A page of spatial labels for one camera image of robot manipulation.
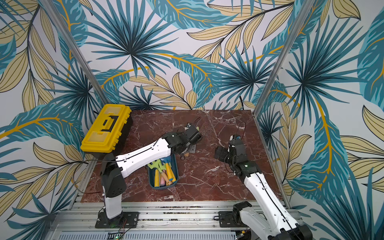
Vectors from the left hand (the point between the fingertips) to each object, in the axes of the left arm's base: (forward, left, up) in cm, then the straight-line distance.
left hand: (190, 147), depth 81 cm
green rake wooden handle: (-7, +16, -11) cm, 21 cm away
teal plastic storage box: (-11, +22, -14) cm, 28 cm away
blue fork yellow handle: (-11, +11, -9) cm, 18 cm away
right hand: (-2, -18, 0) cm, 18 cm away
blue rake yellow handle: (-13, +18, -11) cm, 25 cm away
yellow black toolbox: (+10, +48, 0) cm, 49 cm away
